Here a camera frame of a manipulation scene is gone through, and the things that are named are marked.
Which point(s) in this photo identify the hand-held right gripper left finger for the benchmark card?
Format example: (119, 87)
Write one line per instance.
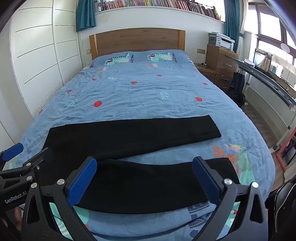
(83, 182)

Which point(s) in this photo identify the red metal frame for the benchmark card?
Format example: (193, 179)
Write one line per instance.
(281, 162)

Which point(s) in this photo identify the black pants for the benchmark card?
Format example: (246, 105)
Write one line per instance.
(138, 134)

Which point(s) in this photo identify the wooden dresser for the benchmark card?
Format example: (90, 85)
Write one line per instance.
(219, 60)

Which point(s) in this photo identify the black chair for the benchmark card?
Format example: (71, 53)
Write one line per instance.
(284, 208)

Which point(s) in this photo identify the blue dinosaur print pillow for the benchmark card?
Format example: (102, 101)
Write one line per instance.
(119, 59)
(161, 56)

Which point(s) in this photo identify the glass top desk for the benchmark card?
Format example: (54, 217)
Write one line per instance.
(266, 77)

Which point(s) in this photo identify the row of books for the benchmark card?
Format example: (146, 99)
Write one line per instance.
(157, 4)

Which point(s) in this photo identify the blue printed bed cover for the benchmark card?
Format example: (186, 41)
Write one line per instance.
(143, 97)

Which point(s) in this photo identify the black bag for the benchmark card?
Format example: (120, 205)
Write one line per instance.
(237, 88)

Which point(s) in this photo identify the white printer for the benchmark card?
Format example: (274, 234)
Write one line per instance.
(222, 41)

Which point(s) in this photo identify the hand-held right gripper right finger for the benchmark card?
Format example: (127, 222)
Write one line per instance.
(205, 180)

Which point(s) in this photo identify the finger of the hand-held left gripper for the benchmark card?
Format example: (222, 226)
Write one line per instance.
(39, 161)
(12, 152)

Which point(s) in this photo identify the white wardrobe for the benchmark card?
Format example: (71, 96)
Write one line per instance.
(37, 58)

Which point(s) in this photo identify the round white lamp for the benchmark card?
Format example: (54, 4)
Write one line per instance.
(285, 48)

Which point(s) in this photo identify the wooden headboard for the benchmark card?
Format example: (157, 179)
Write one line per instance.
(138, 39)

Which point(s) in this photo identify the person's left hand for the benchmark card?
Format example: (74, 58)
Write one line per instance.
(18, 216)

